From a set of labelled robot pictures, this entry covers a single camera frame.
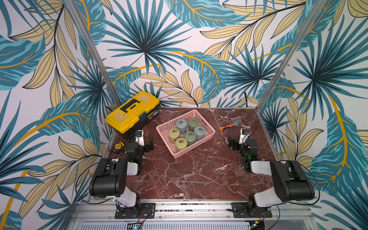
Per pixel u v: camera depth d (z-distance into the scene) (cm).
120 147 92
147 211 73
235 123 110
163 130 103
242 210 72
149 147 84
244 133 80
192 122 100
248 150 71
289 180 47
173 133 93
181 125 99
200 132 95
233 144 86
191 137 93
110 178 45
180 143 89
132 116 91
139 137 79
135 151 69
